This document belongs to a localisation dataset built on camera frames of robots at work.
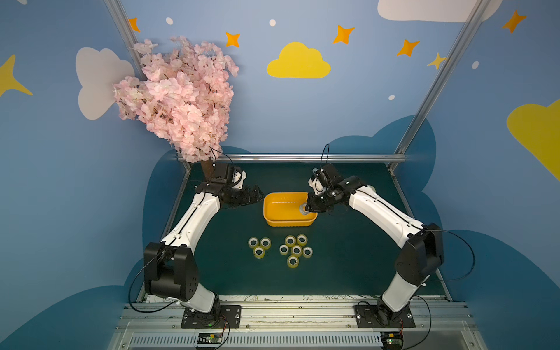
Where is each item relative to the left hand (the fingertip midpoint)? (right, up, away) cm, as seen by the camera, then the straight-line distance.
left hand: (254, 195), depth 85 cm
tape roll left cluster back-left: (-1, -20, +6) cm, 21 cm away
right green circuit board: (+49, -49, -12) cm, 70 cm away
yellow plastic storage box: (+11, -8, +19) cm, 24 cm away
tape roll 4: (+17, -24, +4) cm, 29 cm away
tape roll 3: (+12, -23, +5) cm, 27 cm away
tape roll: (+15, -20, +8) cm, 26 cm away
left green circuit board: (-13, -48, -13) cm, 51 cm away
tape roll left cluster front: (+1, -24, +4) cm, 24 cm away
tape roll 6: (+15, -27, +2) cm, 31 cm away
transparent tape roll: (+19, -6, -3) cm, 20 cm away
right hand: (+22, -4, -1) cm, 22 cm away
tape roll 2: (+20, -20, +8) cm, 29 cm away
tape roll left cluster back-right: (+4, -21, +6) cm, 22 cm away
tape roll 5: (+22, -24, +4) cm, 32 cm away
